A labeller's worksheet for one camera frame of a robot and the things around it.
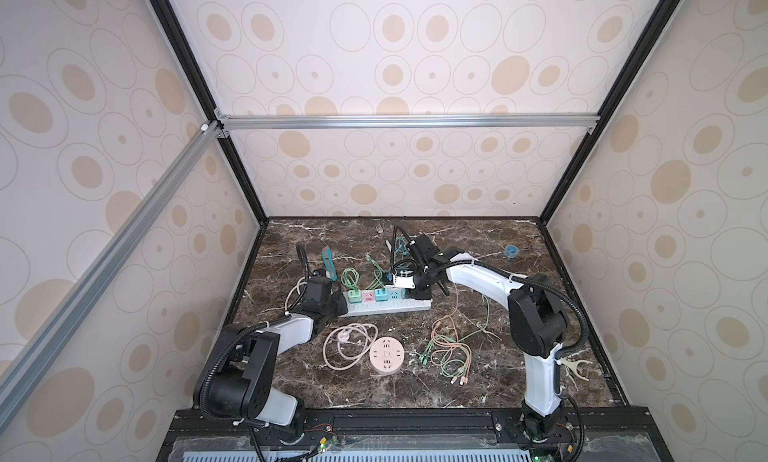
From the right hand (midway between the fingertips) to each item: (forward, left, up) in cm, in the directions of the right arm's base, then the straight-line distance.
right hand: (409, 284), depth 94 cm
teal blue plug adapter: (-5, +9, +2) cm, 10 cm away
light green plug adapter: (-5, +17, +2) cm, 17 cm away
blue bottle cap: (+17, -39, -5) cm, 43 cm away
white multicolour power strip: (-4, +4, -4) cm, 7 cm away
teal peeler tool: (+12, +27, -4) cm, 30 cm away
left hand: (-2, +19, -1) cm, 19 cm away
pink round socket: (-21, +7, -3) cm, 23 cm away
